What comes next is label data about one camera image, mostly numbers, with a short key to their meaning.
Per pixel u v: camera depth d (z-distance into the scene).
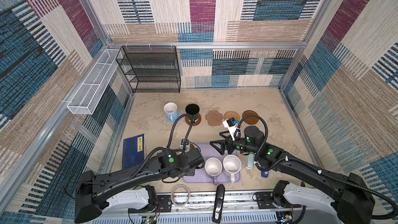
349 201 0.39
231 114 1.05
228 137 0.67
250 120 1.03
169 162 0.49
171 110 1.00
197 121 1.00
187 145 0.67
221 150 0.65
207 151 0.70
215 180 0.75
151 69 1.11
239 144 0.65
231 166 0.83
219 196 0.72
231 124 0.65
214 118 1.04
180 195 0.77
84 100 0.91
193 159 0.54
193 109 0.97
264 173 0.79
